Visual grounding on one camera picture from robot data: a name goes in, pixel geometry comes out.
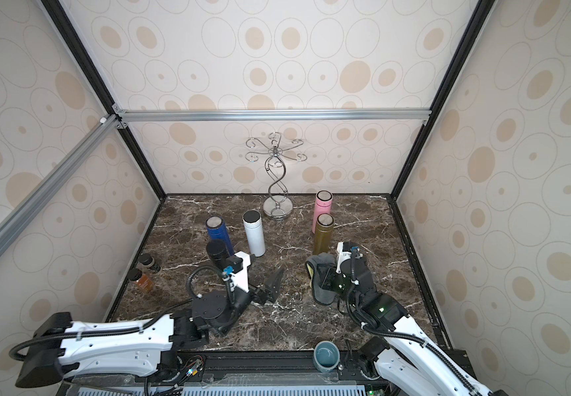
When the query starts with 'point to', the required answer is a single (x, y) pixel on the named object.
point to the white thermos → (255, 232)
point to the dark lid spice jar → (148, 261)
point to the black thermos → (216, 253)
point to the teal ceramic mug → (326, 355)
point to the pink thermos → (323, 205)
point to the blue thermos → (216, 229)
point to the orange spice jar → (143, 281)
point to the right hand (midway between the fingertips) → (326, 265)
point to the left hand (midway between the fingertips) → (277, 266)
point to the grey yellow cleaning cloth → (320, 270)
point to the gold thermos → (323, 233)
